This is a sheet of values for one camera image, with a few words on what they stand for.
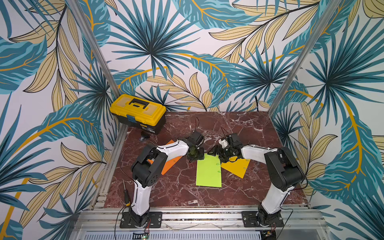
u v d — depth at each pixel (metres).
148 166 0.51
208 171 0.91
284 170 0.49
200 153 0.85
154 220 0.73
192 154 0.82
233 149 0.76
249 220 0.73
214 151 0.86
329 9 0.69
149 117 0.93
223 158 0.86
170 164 0.93
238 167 0.91
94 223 0.76
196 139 0.77
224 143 0.91
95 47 0.82
